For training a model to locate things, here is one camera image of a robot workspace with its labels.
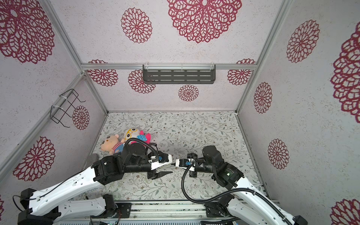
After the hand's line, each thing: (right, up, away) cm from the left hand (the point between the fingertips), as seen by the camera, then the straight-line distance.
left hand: (168, 164), depth 63 cm
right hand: (+3, +1, +3) cm, 4 cm away
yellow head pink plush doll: (-27, +12, +35) cm, 46 cm away
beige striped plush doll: (-40, +5, +29) cm, 50 cm away
